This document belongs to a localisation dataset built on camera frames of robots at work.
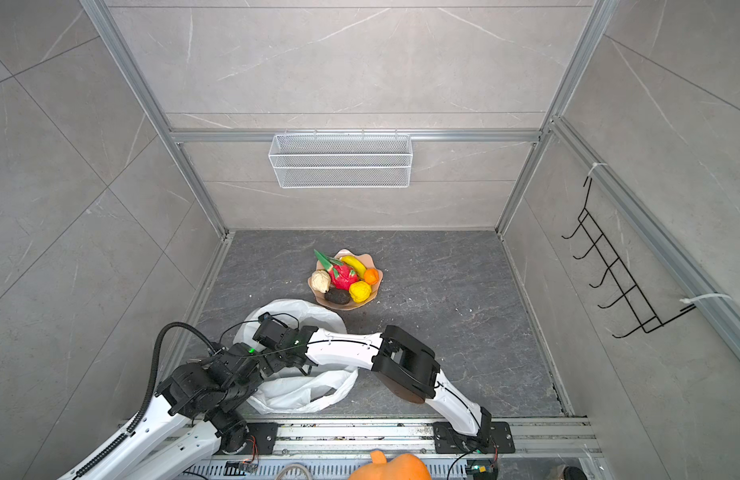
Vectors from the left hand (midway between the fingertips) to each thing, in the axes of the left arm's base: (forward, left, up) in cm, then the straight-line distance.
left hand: (266, 376), depth 76 cm
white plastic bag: (-5, -10, +4) cm, 12 cm away
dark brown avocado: (+25, -17, -2) cm, 30 cm away
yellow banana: (+36, -25, -3) cm, 44 cm away
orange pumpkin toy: (-20, -33, -2) cm, 39 cm away
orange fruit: (+31, -28, -1) cm, 42 cm away
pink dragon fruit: (+31, -18, +1) cm, 36 cm away
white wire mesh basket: (+65, -19, +21) cm, 71 cm away
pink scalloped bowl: (+39, -27, -4) cm, 48 cm away
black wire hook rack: (+7, -84, +24) cm, 88 cm away
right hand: (+7, -1, -4) cm, 9 cm away
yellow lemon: (+25, -24, 0) cm, 35 cm away
